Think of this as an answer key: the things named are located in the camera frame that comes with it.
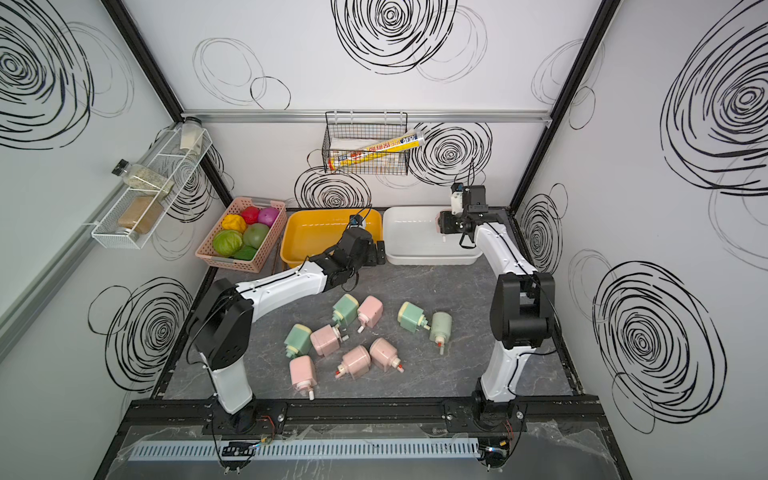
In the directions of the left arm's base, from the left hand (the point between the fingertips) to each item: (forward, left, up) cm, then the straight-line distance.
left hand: (373, 245), depth 90 cm
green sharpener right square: (-19, -12, -9) cm, 24 cm away
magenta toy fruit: (+20, +41, -9) cm, 46 cm away
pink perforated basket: (+4, +58, -11) cm, 59 cm away
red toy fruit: (+21, +48, -10) cm, 53 cm away
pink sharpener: (+4, -20, +4) cm, 21 cm away
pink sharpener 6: (-18, 0, -8) cm, 20 cm away
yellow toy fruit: (+16, +52, -9) cm, 55 cm away
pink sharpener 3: (-32, +3, -8) cm, 34 cm away
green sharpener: (-18, +7, -8) cm, 21 cm away
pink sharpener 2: (-30, -4, -7) cm, 31 cm away
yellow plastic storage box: (+16, +27, -13) cm, 34 cm away
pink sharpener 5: (-27, +11, -9) cm, 30 cm away
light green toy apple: (+10, +42, -8) cm, 44 cm away
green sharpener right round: (-23, -20, -8) cm, 31 cm away
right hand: (+9, -25, +4) cm, 27 cm away
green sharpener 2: (-27, +19, -9) cm, 34 cm away
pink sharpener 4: (-35, +16, -9) cm, 40 cm away
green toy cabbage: (+6, +50, -9) cm, 52 cm away
